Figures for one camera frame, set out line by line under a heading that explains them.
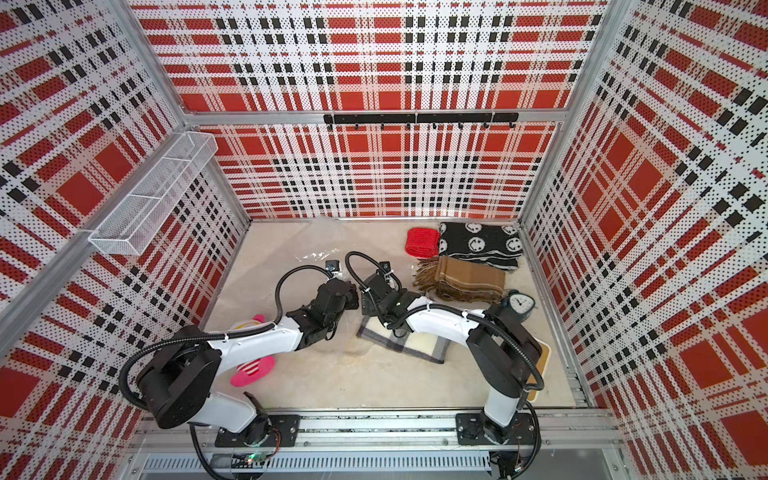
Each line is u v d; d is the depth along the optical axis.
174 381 0.44
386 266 0.78
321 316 0.66
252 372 0.78
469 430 0.73
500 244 1.07
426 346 0.83
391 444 0.73
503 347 0.46
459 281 0.98
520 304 0.93
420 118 0.88
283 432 0.73
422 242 1.12
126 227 0.69
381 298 0.67
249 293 1.01
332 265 0.76
